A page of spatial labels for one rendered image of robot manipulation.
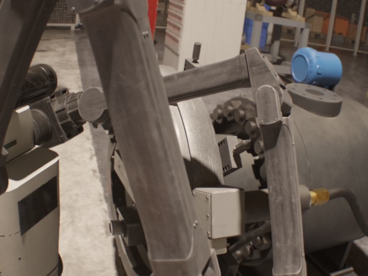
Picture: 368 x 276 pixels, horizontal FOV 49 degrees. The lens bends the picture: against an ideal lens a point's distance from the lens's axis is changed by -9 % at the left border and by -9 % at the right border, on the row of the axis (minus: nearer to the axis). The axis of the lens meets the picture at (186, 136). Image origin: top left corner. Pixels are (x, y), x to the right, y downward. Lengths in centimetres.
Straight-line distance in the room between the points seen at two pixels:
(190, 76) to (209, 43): 429
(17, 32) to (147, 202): 24
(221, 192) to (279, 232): 19
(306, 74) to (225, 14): 349
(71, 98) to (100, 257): 115
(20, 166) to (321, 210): 89
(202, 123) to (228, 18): 415
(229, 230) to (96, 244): 125
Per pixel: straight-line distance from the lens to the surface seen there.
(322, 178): 134
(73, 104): 102
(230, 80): 84
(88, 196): 252
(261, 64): 81
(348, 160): 143
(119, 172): 142
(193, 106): 110
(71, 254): 206
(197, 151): 103
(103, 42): 43
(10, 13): 50
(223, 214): 94
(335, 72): 180
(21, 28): 49
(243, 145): 98
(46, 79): 85
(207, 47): 515
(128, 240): 120
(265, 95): 78
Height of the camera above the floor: 126
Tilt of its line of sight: 21 degrees down
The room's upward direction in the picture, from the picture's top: 7 degrees clockwise
